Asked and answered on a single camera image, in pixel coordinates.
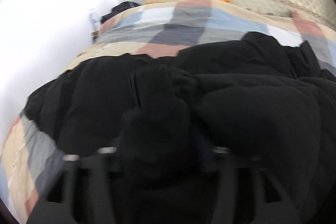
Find white spray bottle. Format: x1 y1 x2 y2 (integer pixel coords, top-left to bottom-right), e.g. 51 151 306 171
90 9 101 31

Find black puffer jacket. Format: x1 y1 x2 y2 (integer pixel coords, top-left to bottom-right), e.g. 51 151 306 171
24 32 335 223

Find plaid patchwork quilt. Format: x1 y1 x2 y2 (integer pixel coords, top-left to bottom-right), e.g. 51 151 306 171
1 0 335 223

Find wooden nightstand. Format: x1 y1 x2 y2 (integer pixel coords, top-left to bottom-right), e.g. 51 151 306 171
91 31 98 44

